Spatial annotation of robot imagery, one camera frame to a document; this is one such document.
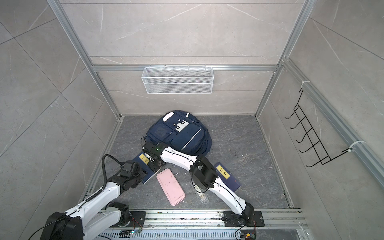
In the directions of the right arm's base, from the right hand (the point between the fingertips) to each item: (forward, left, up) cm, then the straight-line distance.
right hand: (156, 166), depth 92 cm
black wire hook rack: (-7, -79, +31) cm, 85 cm away
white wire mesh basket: (+49, -14, +30) cm, 59 cm away
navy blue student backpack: (+24, -16, +5) cm, 29 cm away
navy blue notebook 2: (-9, -43, +2) cm, 44 cm away
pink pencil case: (-16, -12, +2) cm, 20 cm away
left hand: (-3, +6, +2) cm, 7 cm away
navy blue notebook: (+4, +8, +1) cm, 10 cm away
